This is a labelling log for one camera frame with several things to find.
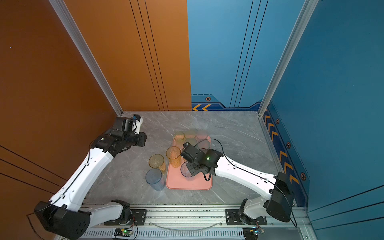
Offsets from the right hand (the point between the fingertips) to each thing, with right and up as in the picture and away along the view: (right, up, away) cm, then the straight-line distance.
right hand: (194, 164), depth 76 cm
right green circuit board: (+27, -31, -6) cm, 42 cm away
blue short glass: (-4, -3, -2) cm, 6 cm away
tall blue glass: (-21, -8, +2) cm, 23 cm away
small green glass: (-10, +12, +23) cm, 28 cm away
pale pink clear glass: (+4, +13, +25) cm, 29 cm away
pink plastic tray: (-11, -12, +9) cm, 18 cm away
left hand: (-26, +15, +2) cm, 30 cm away
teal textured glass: (-1, +11, +14) cm, 18 cm away
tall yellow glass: (-13, +2, +18) cm, 23 cm away
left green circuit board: (-34, -31, -5) cm, 46 cm away
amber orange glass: (-20, +1, +3) cm, 20 cm away
